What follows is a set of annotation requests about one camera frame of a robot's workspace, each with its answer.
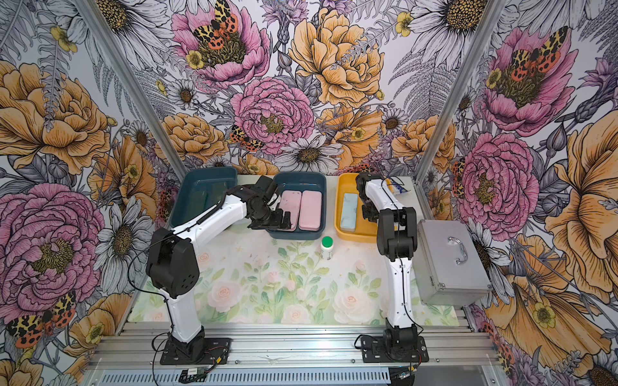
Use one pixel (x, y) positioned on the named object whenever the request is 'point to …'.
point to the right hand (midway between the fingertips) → (381, 222)
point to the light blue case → (348, 212)
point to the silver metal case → (448, 268)
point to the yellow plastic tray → (366, 232)
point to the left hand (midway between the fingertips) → (276, 231)
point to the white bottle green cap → (327, 246)
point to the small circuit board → (193, 375)
